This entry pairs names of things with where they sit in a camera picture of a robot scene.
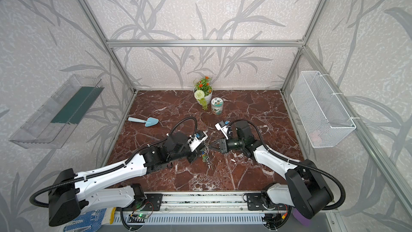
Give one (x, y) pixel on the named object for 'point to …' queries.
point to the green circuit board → (139, 218)
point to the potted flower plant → (203, 92)
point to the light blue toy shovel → (150, 121)
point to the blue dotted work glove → (91, 222)
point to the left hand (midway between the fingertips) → (206, 141)
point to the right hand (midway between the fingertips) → (211, 142)
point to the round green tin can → (217, 103)
